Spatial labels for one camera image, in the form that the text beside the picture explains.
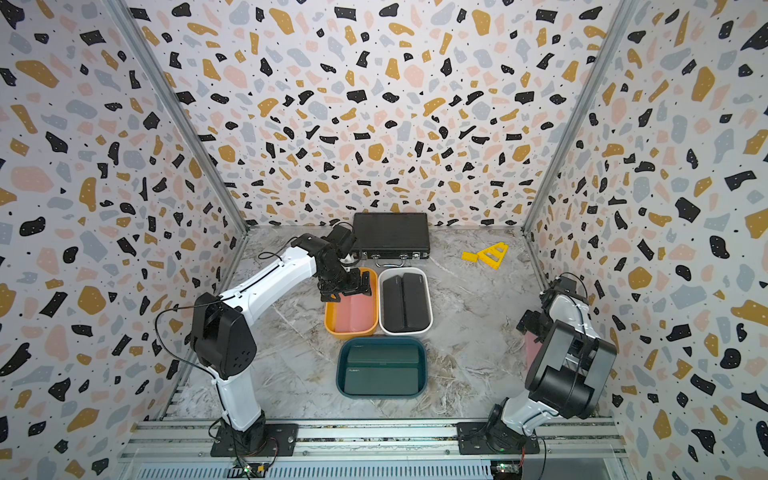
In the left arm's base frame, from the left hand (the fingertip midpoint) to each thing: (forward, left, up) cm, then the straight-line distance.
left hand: (363, 294), depth 85 cm
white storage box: (+13, -6, -9) cm, 17 cm away
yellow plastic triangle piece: (+25, -46, -14) cm, 54 cm away
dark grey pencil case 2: (-2, -16, -9) cm, 18 cm away
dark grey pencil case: (+4, -8, -12) cm, 15 cm away
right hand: (-9, -53, -10) cm, 55 cm away
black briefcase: (+37, -7, -15) cm, 41 cm away
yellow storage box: (0, +11, -9) cm, 14 cm away
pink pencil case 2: (-11, -50, -14) cm, 53 cm away
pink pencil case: (-1, +4, -10) cm, 11 cm away
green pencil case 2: (-14, -10, -9) cm, 20 cm away
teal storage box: (-15, +6, -12) cm, 21 cm away
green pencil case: (-21, -5, -10) cm, 24 cm away
